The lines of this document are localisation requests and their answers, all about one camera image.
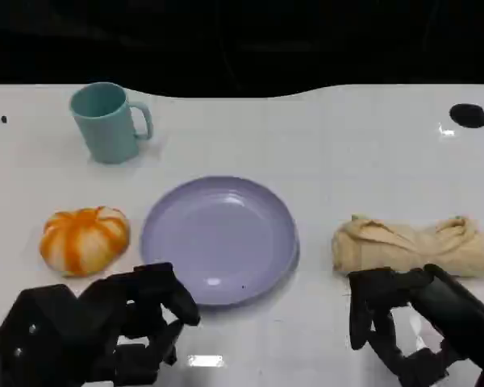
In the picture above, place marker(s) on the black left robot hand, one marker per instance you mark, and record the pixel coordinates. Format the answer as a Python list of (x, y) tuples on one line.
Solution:
[(145, 294)]

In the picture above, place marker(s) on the orange and white bread roll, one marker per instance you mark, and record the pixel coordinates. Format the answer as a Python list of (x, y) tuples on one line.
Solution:
[(82, 242)]

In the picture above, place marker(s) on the pale green mug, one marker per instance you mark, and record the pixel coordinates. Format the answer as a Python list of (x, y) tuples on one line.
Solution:
[(107, 129)]

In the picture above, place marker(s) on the beige towel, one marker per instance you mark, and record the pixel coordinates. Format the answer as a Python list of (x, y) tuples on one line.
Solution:
[(411, 248)]

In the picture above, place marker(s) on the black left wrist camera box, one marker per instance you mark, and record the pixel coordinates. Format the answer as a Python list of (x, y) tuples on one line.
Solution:
[(52, 338)]

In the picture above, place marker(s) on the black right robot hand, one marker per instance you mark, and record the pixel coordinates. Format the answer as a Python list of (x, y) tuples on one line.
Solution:
[(451, 306)]

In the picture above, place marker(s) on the lilac plate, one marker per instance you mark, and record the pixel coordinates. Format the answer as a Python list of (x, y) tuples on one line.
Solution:
[(219, 238)]

